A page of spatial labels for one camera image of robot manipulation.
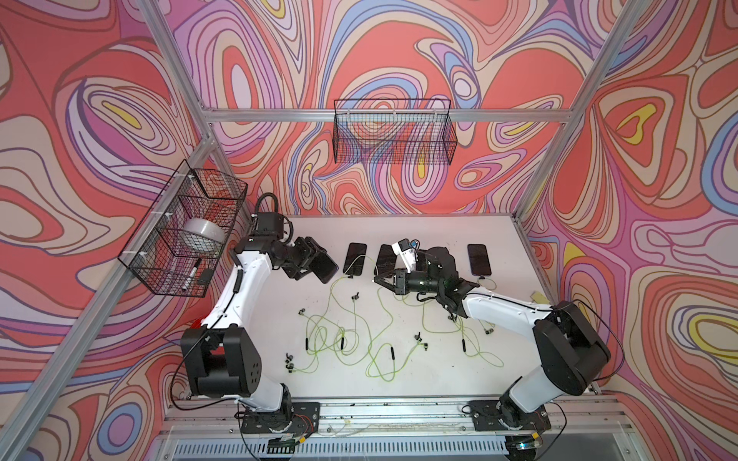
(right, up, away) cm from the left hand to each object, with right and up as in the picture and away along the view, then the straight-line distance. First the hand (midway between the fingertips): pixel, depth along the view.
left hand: (323, 257), depth 82 cm
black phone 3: (+20, -3, +22) cm, 30 cm away
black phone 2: (+8, +1, +27) cm, 28 cm away
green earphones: (-1, -25, +6) cm, 26 cm away
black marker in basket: (-32, -2, -8) cm, 33 cm away
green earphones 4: (+42, -24, +6) cm, 48 cm away
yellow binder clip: (+71, -15, +13) cm, 73 cm away
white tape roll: (-29, +7, -9) cm, 31 cm away
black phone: (0, -3, 0) cm, 3 cm away
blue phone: (+55, -4, +23) cm, 59 cm away
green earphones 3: (+18, -24, +6) cm, 31 cm away
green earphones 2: (+9, -24, +6) cm, 26 cm away
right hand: (+15, -8, -3) cm, 18 cm away
